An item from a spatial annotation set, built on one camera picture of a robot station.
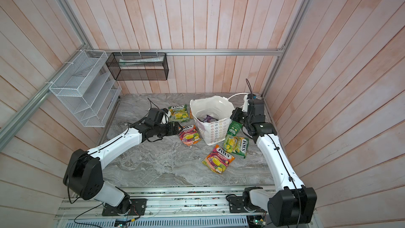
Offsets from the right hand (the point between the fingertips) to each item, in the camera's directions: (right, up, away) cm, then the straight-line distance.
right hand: (232, 109), depth 80 cm
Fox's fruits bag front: (-6, -28, +6) cm, 29 cm away
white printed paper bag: (-8, -5, +23) cm, 25 cm away
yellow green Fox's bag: (+5, -21, +11) cm, 24 cm away
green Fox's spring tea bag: (-31, -2, +27) cm, 42 cm away
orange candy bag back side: (-21, -3, 0) cm, 22 cm away
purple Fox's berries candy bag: (-10, -6, +17) cm, 21 cm away
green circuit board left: (-54, -53, -8) cm, 76 cm away
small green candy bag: (+5, -12, +20) cm, 24 cm away
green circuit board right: (+9, -51, -9) cm, 53 cm away
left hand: (-30, -12, +6) cm, 33 cm away
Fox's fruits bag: (-23, -16, +15) cm, 32 cm away
